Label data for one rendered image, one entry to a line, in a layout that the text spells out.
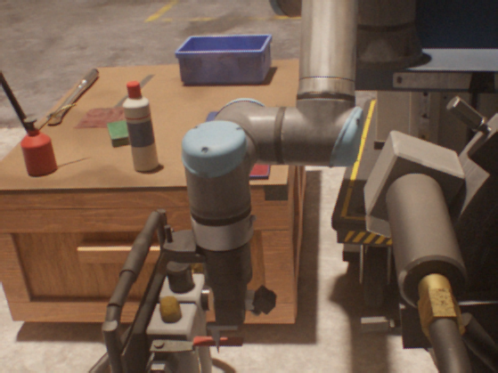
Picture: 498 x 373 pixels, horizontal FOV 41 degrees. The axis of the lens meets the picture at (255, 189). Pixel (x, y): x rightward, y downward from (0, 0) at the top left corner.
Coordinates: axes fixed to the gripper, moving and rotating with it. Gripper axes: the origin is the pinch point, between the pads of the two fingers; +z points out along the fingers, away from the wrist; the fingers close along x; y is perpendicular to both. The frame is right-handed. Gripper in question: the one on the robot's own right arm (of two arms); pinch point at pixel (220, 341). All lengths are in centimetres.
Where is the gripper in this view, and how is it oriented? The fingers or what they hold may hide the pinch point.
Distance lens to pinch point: 113.4
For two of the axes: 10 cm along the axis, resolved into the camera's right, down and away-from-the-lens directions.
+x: 1.0, -4.7, 8.8
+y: 9.9, -0.2, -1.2
